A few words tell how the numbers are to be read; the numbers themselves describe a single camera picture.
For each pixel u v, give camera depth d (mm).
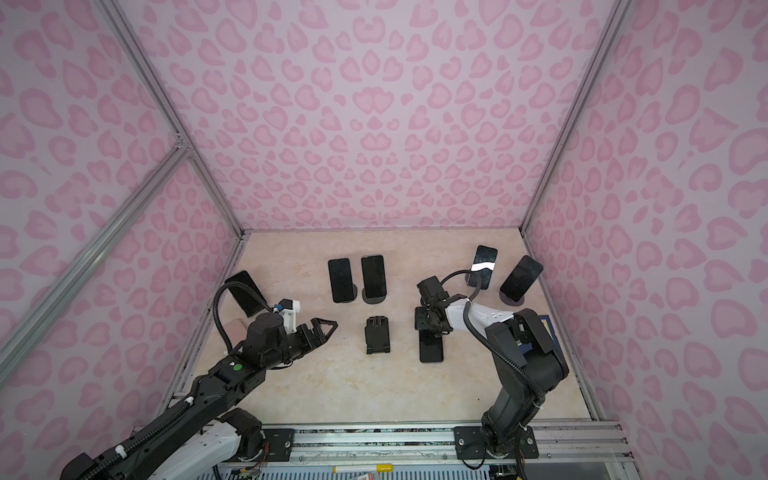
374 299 1008
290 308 747
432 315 713
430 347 887
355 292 1005
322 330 713
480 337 475
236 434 617
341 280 957
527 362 461
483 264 1007
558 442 747
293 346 691
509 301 960
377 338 854
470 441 740
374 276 960
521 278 1125
